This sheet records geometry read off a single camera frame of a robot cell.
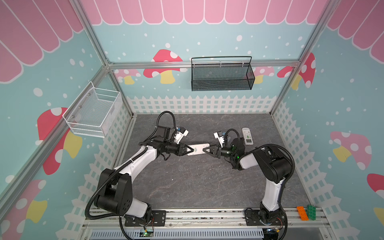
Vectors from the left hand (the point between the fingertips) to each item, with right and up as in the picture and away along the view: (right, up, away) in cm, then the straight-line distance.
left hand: (190, 152), depth 81 cm
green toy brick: (+61, -29, -7) cm, 68 cm away
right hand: (+8, +1, +4) cm, 9 cm away
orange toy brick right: (+57, -30, -5) cm, 65 cm away
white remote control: (+4, +2, 0) cm, 4 cm away
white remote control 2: (+39, +8, +25) cm, 47 cm away
